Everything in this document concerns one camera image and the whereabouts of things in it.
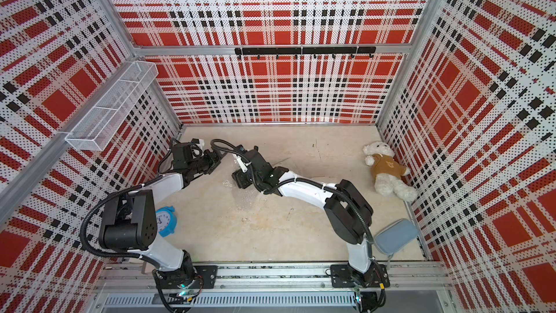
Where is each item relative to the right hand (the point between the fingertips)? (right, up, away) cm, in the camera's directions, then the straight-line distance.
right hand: (242, 171), depth 84 cm
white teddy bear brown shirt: (+62, -2, +8) cm, 62 cm away
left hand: (-8, +6, +8) cm, 13 cm away
